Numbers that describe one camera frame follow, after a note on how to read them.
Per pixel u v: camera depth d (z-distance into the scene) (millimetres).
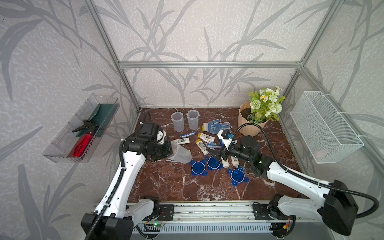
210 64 980
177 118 969
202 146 963
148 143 511
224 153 633
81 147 581
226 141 619
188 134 1042
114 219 363
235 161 888
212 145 963
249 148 564
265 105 860
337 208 392
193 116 994
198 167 903
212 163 910
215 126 1087
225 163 888
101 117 710
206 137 995
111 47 849
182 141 990
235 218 724
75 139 639
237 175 865
